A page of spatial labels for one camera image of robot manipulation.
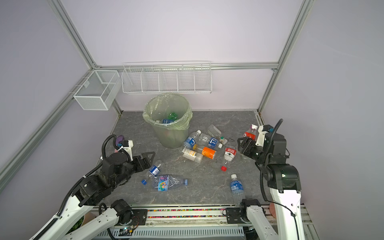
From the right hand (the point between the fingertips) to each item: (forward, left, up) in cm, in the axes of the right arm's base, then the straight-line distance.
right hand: (245, 143), depth 66 cm
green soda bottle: (+32, +39, -16) cm, 53 cm away
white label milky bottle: (+7, +23, -26) cm, 36 cm away
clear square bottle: (+28, +11, -27) cm, 41 cm away
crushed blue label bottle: (-2, +47, -25) cm, 53 cm away
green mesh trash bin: (+33, +47, -8) cm, 58 cm away
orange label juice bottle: (+9, +16, -25) cm, 31 cm away
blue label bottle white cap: (+27, +43, -15) cm, 53 cm away
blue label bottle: (+17, +27, -24) cm, 40 cm away
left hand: (-4, +44, -6) cm, 45 cm away
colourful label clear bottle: (-9, +39, -25) cm, 47 cm away
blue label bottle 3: (-12, +1, -25) cm, 28 cm away
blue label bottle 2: (+17, +13, -25) cm, 33 cm away
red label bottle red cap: (+8, +2, -25) cm, 27 cm away
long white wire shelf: (+50, +40, +3) cm, 64 cm away
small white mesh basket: (+42, +87, -2) cm, 96 cm away
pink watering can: (-21, -17, -30) cm, 40 cm away
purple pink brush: (+21, +76, -27) cm, 84 cm away
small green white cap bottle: (+20, +5, -27) cm, 34 cm away
